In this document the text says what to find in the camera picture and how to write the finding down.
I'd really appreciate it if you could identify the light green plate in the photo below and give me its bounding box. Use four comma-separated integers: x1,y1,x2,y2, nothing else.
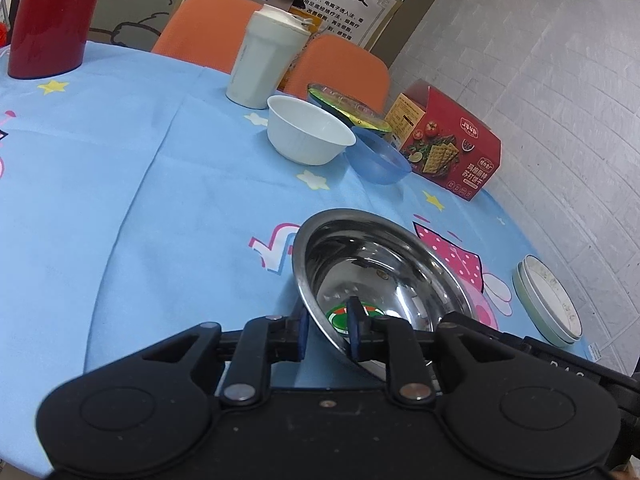
511,255,583,347

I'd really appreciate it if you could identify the blue translucent bowl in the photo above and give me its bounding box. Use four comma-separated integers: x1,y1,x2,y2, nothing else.
346,125,413,187

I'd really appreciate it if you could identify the orange chair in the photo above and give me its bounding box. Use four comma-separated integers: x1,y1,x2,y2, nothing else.
282,35,391,113
151,0,278,73

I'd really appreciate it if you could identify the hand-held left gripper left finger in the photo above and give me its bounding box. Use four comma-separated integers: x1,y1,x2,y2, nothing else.
142,305,311,406

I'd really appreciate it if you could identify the white floral plate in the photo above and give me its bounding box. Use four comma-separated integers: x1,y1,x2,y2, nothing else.
517,255,583,343

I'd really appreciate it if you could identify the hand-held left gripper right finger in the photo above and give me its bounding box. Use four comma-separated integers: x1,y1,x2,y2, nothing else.
346,296,482,404

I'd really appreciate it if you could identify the wall poster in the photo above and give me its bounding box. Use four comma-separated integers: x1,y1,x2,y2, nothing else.
277,0,403,53

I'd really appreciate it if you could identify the white bowl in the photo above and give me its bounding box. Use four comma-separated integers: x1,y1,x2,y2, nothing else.
266,95,357,166

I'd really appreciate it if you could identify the green instant noodle bowl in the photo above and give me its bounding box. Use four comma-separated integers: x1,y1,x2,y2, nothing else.
306,83,394,142

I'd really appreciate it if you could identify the red thermos jug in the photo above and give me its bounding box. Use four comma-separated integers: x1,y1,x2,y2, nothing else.
7,0,117,80

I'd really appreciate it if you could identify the white tumbler cup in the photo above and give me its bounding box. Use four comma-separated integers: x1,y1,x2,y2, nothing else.
226,8,313,110

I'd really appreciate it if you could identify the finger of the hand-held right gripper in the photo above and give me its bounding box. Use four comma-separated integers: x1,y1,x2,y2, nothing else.
442,311,502,344

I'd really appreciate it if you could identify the blue cartoon tablecloth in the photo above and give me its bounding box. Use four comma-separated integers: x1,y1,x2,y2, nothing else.
0,40,606,480

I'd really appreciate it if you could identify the red cracker box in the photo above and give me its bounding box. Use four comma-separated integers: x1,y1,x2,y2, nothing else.
384,80,502,203

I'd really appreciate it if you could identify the frosted glass cartoon door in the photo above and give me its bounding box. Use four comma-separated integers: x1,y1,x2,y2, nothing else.
85,0,201,53

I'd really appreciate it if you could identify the stainless steel bowl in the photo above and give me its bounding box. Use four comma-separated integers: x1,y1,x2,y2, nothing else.
291,208,473,378

